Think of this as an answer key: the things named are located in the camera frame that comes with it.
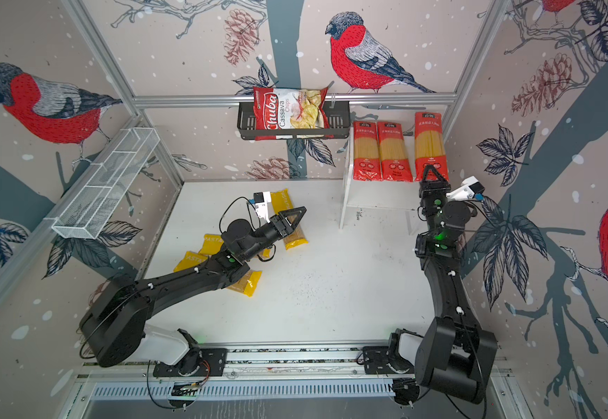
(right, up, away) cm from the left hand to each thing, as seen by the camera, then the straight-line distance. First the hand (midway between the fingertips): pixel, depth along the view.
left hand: (303, 214), depth 70 cm
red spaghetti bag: (+19, +15, +7) cm, 25 cm away
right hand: (+31, +13, -1) cm, 33 cm away
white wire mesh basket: (-61, +4, +5) cm, 61 cm away
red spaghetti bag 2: (+28, +17, +9) cm, 33 cm away
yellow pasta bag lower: (-20, -25, +18) cm, 37 cm away
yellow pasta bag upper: (-36, -13, +29) cm, 48 cm away
